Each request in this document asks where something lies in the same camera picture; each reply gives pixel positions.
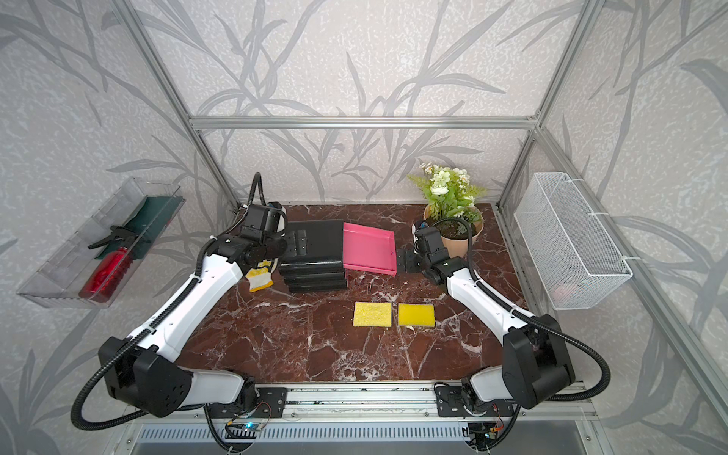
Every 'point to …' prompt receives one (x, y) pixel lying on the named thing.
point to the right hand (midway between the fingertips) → (409, 253)
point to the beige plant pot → (454, 231)
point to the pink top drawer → (369, 249)
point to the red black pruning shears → (107, 276)
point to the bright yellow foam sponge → (416, 315)
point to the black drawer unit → (322, 267)
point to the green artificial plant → (447, 192)
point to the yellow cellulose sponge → (373, 314)
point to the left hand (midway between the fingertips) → (295, 241)
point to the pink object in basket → (561, 292)
